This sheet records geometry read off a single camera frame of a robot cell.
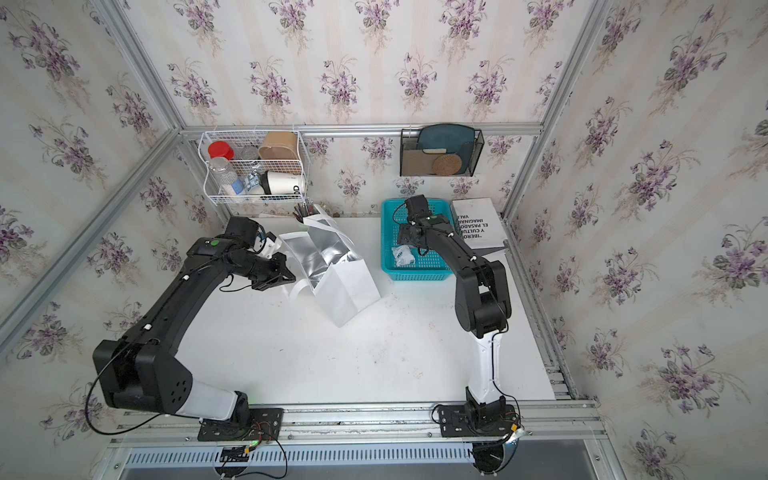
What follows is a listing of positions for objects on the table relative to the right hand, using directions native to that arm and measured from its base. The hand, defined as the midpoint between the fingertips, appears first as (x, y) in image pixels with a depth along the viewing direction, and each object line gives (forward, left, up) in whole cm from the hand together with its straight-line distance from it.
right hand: (414, 237), depth 98 cm
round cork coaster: (+17, -10, +17) cm, 26 cm away
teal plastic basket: (-3, -6, -11) cm, 13 cm away
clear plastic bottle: (+7, +59, +19) cm, 62 cm away
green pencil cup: (+8, +39, +4) cm, 40 cm away
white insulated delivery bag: (-7, +29, -5) cm, 31 cm away
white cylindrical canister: (+8, +41, +16) cm, 45 cm away
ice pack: (-2, +3, -7) cm, 8 cm away
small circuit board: (-59, +45, -13) cm, 76 cm away
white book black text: (+10, -24, -4) cm, 26 cm away
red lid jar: (+16, +62, +23) cm, 68 cm away
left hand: (-22, +32, +8) cm, 40 cm away
